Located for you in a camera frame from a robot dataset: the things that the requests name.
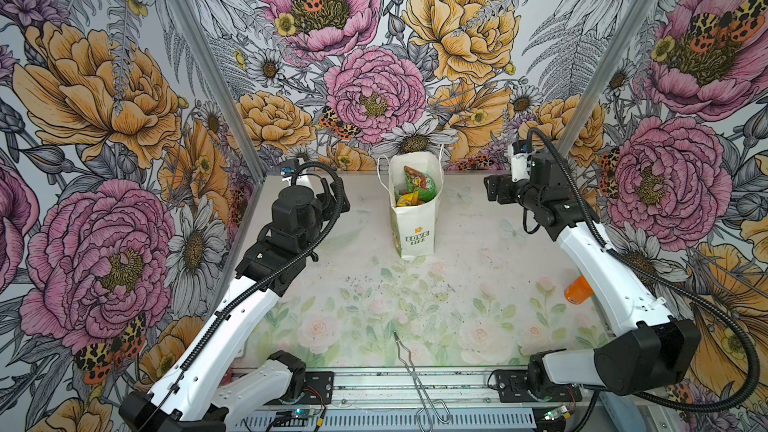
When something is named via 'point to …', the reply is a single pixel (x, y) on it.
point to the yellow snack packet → (411, 199)
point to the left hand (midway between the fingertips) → (324, 195)
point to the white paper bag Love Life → (413, 227)
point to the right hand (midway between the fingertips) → (500, 186)
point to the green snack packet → (418, 181)
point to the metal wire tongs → (438, 407)
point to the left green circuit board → (301, 413)
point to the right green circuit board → (557, 413)
